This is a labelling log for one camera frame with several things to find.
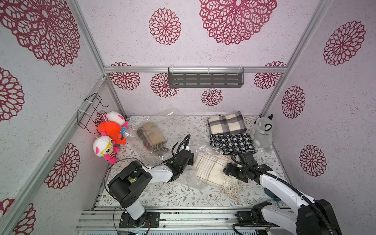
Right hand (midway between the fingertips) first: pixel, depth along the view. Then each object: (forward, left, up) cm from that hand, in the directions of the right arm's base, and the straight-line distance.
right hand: (228, 170), depth 86 cm
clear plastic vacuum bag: (+24, +41, -3) cm, 48 cm away
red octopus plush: (+18, +70, +16) cm, 74 cm away
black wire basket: (+15, +76, +30) cm, 83 cm away
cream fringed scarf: (-2, +12, +3) cm, 12 cm away
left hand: (+11, +23, +3) cm, 25 cm away
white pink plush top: (+28, +71, +17) cm, 78 cm away
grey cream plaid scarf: (+35, 0, +2) cm, 35 cm away
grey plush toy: (+22, -23, +7) cm, 32 cm away
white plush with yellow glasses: (+4, +70, +17) cm, 72 cm away
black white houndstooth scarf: (+19, -4, +1) cm, 19 cm away
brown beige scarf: (+22, +49, +3) cm, 54 cm away
